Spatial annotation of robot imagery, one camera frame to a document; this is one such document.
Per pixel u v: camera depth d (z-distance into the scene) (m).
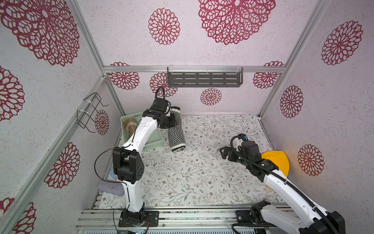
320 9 0.69
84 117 0.74
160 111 0.65
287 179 0.50
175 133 0.80
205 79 0.99
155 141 0.97
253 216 0.65
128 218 0.67
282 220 0.53
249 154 0.60
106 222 0.73
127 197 0.58
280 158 0.94
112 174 0.52
